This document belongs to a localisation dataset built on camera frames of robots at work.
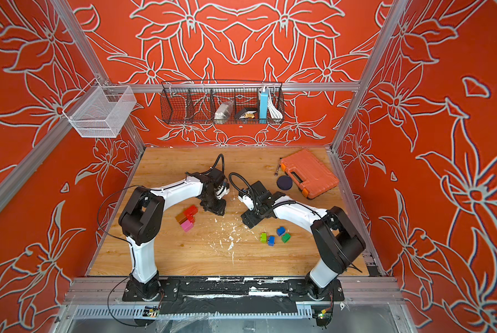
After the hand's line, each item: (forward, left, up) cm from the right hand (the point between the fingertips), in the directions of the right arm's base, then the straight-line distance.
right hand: (246, 216), depth 88 cm
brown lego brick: (-1, +28, 0) cm, 28 cm away
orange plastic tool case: (+23, -30, +1) cm, 38 cm away
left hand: (+4, +12, -3) cm, 13 cm away
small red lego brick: (+2, +26, -2) cm, 26 cm away
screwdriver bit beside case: (+31, -17, -3) cm, 35 cm away
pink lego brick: (-4, +26, -2) cm, 26 cm away
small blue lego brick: (-9, -11, -3) cm, 15 cm away
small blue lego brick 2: (-5, -15, -4) cm, 16 cm away
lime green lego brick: (-8, -7, -2) cm, 11 cm away
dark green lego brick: (-8, -17, -3) cm, 19 cm away
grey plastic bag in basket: (+39, +10, +27) cm, 49 cm away
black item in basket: (+34, 0, +29) cm, 45 cm away
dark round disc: (+22, -19, -5) cm, 29 cm away
